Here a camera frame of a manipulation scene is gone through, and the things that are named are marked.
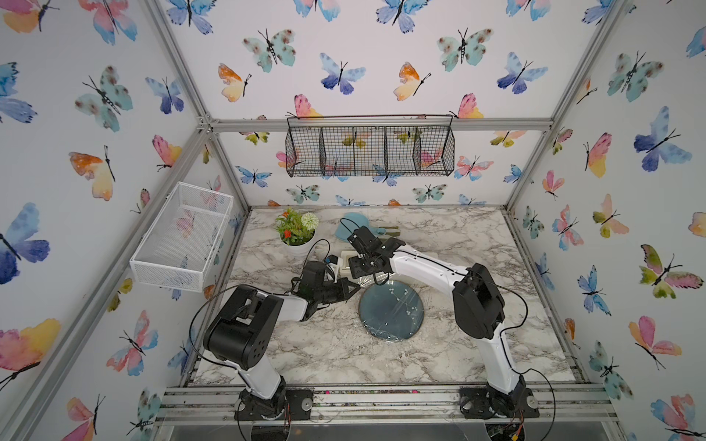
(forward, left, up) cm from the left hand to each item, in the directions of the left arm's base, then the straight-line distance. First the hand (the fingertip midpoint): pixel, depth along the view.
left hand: (363, 285), depth 91 cm
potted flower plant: (+14, +21, +10) cm, 28 cm away
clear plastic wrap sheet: (-9, -9, -1) cm, 13 cm away
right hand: (+6, +1, +3) cm, 7 cm away
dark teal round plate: (-9, -9, -2) cm, 13 cm away
